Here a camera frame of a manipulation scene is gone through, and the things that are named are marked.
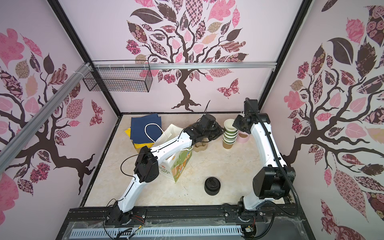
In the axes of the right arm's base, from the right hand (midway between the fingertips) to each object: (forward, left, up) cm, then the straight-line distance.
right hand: (238, 123), depth 83 cm
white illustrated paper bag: (-22, +36, -7) cm, 43 cm away
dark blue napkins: (+11, +67, -21) cm, 71 cm away
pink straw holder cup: (+2, -7, -17) cm, 18 cm away
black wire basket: (+32, +73, +11) cm, 81 cm away
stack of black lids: (-29, +16, -18) cm, 38 cm away
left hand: (-3, +7, -5) cm, 9 cm away
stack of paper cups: (-4, +4, -6) cm, 8 cm away
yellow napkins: (-1, +63, -20) cm, 66 cm away
